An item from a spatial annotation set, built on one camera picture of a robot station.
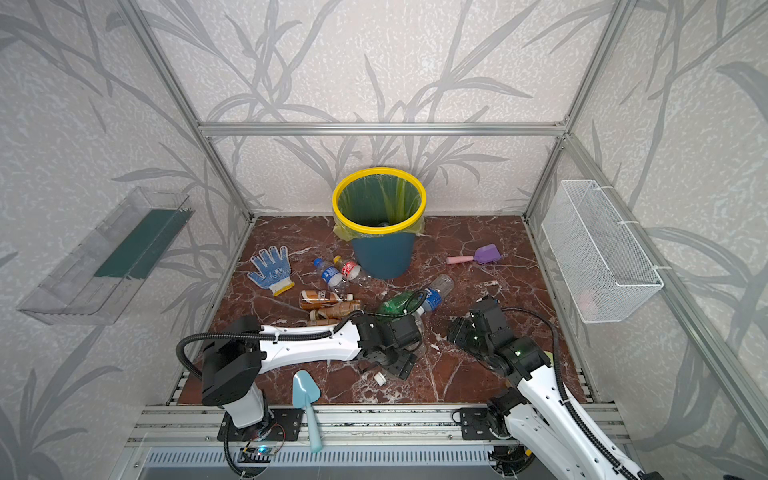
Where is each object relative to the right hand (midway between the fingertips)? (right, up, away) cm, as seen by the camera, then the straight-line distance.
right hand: (452, 323), depth 79 cm
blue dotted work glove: (-58, +11, +25) cm, 64 cm away
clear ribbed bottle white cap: (-19, -14, -2) cm, 24 cm away
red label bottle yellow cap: (-30, +12, +21) cm, 39 cm away
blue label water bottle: (-2, +6, +14) cm, 16 cm away
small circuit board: (-48, -30, -8) cm, 57 cm away
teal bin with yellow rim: (-19, +16, +25) cm, 35 cm away
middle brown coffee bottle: (-33, +1, +10) cm, 35 cm away
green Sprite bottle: (-13, +1, +17) cm, 22 cm away
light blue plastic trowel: (-39, -19, -1) cm, 43 cm away
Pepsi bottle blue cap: (-36, +10, +18) cm, 42 cm away
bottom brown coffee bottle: (-37, -2, +8) cm, 38 cm away
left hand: (-13, -10, +1) cm, 16 cm away
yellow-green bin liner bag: (-21, +36, +21) cm, 47 cm away
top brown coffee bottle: (-41, +4, +13) cm, 43 cm away
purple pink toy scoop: (+16, +17, +29) cm, 38 cm away
